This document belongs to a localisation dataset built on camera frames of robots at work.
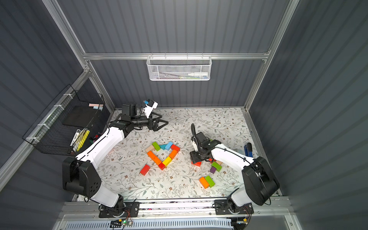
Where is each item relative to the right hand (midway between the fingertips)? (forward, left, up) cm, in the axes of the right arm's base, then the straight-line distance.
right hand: (197, 157), depth 87 cm
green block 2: (-4, -12, -4) cm, 13 cm away
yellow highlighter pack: (-6, +53, +29) cm, 60 cm away
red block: (+8, +14, -4) cm, 17 cm away
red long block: (-7, +32, -5) cm, 34 cm away
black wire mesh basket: (+6, +68, +23) cm, 72 cm away
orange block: (+4, +30, -5) cm, 31 cm away
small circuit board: (-33, +40, -7) cm, 53 cm away
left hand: (+11, +19, +22) cm, 31 cm away
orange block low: (0, +26, -5) cm, 26 cm away
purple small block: (-6, -10, -4) cm, 12 cm away
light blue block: (+10, +19, -4) cm, 22 cm away
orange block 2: (+4, +16, -5) cm, 17 cm away
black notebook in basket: (+12, +63, +24) cm, 68 cm away
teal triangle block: (+10, +23, -4) cm, 25 cm away
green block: (+10, +27, -4) cm, 29 cm away
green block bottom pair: (-14, -8, -4) cm, 16 cm away
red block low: (-3, -1, -4) cm, 5 cm away
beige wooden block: (+7, +30, -3) cm, 31 cm away
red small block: (-5, +21, -4) cm, 22 cm away
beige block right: (-2, -14, -4) cm, 15 cm away
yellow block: (-1, +19, -4) cm, 19 cm away
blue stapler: (+6, -33, -2) cm, 34 cm away
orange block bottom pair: (-14, -4, -4) cm, 15 cm away
